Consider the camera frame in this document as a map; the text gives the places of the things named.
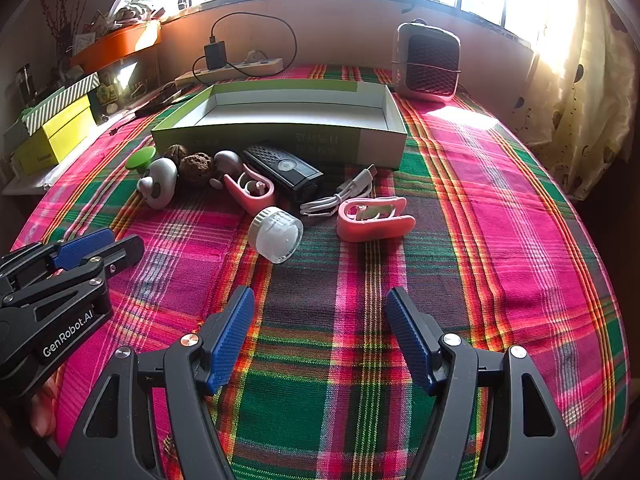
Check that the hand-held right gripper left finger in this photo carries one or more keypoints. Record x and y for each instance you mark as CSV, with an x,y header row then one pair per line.
x,y
227,340

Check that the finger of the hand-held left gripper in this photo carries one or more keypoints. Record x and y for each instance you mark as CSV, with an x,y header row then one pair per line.
x,y
122,252
82,250

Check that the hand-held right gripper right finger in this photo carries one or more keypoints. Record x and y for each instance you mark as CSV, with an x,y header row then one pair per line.
x,y
407,340

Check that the white panda face gadget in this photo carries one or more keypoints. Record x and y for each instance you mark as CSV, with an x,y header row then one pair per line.
x,y
160,182

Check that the green cap mushroom toy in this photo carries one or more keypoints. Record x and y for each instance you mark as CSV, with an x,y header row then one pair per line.
x,y
141,158

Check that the brown walnut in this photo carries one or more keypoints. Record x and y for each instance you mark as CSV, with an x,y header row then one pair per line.
x,y
196,170
176,152

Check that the clear jar with white lid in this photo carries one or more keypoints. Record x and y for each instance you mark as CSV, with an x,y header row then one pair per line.
x,y
277,235

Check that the pink clip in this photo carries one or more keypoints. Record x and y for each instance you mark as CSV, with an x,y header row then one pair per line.
x,y
250,200
375,227

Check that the small white round toy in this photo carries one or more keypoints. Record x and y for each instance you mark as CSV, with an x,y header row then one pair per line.
x,y
227,160

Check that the black bike light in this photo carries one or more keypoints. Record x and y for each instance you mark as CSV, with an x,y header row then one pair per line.
x,y
285,167

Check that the green and white cardboard box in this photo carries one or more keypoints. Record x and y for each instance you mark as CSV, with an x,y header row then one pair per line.
x,y
300,110

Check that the person's left hand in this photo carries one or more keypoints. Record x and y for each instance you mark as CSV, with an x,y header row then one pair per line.
x,y
46,405

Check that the yellow box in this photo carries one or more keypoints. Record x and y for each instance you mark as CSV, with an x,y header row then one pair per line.
x,y
55,137

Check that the plaid blanket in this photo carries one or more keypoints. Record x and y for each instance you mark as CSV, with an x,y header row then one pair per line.
x,y
475,210

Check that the striped box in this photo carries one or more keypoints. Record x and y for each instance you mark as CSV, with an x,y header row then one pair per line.
x,y
60,102

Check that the black smartphone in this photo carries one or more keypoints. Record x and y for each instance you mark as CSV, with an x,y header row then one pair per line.
x,y
165,97

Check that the dark glossy box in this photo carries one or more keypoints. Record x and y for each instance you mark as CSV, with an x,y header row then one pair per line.
x,y
130,80

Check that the orange planter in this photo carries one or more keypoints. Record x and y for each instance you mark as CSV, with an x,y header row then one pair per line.
x,y
115,45

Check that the black charger adapter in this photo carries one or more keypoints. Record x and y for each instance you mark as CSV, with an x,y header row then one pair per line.
x,y
215,55

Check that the white power strip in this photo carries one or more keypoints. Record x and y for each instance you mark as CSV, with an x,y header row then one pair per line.
x,y
255,67

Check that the dry branches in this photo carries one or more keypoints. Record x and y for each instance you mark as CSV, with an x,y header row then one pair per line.
x,y
57,15

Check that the white plug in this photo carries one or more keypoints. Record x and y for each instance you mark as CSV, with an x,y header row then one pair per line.
x,y
254,56

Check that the pale potted plants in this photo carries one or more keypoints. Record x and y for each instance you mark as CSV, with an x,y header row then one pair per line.
x,y
125,2

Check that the small grey space heater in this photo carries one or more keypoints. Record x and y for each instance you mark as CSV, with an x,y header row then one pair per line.
x,y
427,65

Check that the spotted cream curtain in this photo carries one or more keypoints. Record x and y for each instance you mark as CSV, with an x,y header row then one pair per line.
x,y
590,85

